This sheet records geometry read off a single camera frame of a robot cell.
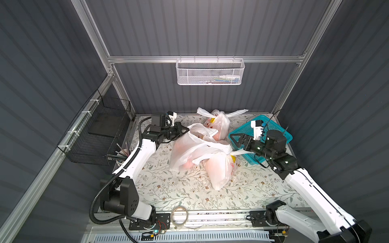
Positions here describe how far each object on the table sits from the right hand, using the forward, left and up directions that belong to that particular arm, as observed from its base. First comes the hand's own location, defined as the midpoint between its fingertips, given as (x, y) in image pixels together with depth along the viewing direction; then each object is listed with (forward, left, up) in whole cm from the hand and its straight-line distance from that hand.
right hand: (237, 137), depth 71 cm
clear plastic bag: (-8, +7, -16) cm, 20 cm away
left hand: (+7, +22, -3) cm, 23 cm away
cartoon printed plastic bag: (+23, +5, -14) cm, 27 cm away
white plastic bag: (+1, +19, -6) cm, 20 cm away
